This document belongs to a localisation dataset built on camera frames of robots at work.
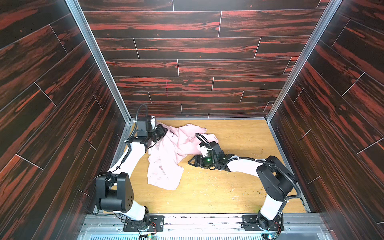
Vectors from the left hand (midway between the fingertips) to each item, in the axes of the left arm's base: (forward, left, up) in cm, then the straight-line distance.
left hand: (169, 128), depth 86 cm
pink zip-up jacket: (+1, -3, -15) cm, 16 cm away
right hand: (-13, -14, -15) cm, 24 cm away
